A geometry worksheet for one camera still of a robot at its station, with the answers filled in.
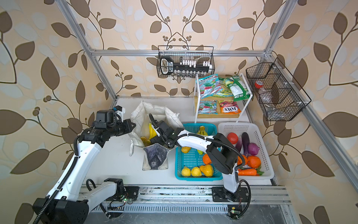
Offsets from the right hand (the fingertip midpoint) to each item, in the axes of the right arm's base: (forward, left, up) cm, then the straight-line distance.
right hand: (157, 138), depth 86 cm
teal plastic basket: (-10, -22, -9) cm, 26 cm away
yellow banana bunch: (+5, +5, -3) cm, 8 cm away
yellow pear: (-18, -29, -4) cm, 35 cm away
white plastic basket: (+1, -63, -2) cm, 63 cm away
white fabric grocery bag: (-12, 0, 0) cm, 12 cm away
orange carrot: (-21, -52, -2) cm, 56 cm away
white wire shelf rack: (+10, -24, +25) cm, 36 cm away
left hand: (+2, +10, +15) cm, 18 cm away
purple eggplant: (0, -57, -3) cm, 57 cm away
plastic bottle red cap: (+20, -61, +25) cm, 69 cm away
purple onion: (-9, -57, 0) cm, 58 cm away
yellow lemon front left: (-19, -17, -5) cm, 26 cm away
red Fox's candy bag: (+16, -47, +10) cm, 50 cm away
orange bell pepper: (-15, -57, -3) cm, 59 cm away
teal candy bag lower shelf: (+16, -33, +10) cm, 38 cm away
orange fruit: (-13, -29, -3) cm, 32 cm away
